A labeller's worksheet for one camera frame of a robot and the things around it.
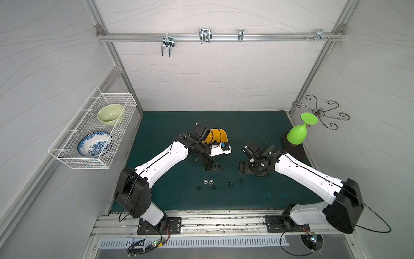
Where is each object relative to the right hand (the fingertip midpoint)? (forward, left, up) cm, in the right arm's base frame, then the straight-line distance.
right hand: (247, 170), depth 80 cm
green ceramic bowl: (+13, +65, +25) cm, 71 cm away
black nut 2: (-4, +8, -10) cm, 13 cm away
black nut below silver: (-5, +17, -11) cm, 21 cm away
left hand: (+2, +13, +7) cm, 15 cm away
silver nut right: (-3, +18, -10) cm, 21 cm away
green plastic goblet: (+14, -24, +12) cm, 31 cm away
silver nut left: (-3, +21, -9) cm, 24 cm away
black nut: (-6, +25, -11) cm, 28 cm away
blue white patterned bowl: (-2, +65, +23) cm, 69 cm away
